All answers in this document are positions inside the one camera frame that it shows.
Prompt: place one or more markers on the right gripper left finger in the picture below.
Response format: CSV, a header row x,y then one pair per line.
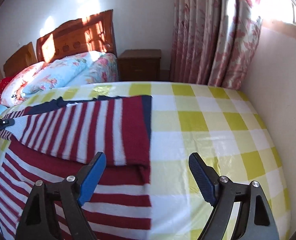
x,y
39,219

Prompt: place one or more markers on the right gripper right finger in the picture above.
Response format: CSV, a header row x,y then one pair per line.
x,y
254,219

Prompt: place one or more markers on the red white striped sweater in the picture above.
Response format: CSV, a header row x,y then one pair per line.
x,y
53,140

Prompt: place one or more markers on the pink floral pillow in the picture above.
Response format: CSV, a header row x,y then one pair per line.
x,y
11,94

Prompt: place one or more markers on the plain wooden headboard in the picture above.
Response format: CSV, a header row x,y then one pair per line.
x,y
21,59

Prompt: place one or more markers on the blue floral folded quilt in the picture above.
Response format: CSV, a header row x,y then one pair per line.
x,y
60,72

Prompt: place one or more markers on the yellow checked bed sheet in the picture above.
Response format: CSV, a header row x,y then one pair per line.
x,y
219,124

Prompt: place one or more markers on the floral pillow by headboard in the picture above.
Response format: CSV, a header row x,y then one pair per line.
x,y
100,69

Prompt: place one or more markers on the carved wooden headboard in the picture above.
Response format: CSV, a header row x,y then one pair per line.
x,y
91,33

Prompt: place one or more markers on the dark wooden nightstand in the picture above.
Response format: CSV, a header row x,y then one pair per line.
x,y
140,65

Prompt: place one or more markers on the pink floral curtain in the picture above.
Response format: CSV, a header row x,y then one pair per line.
x,y
214,41

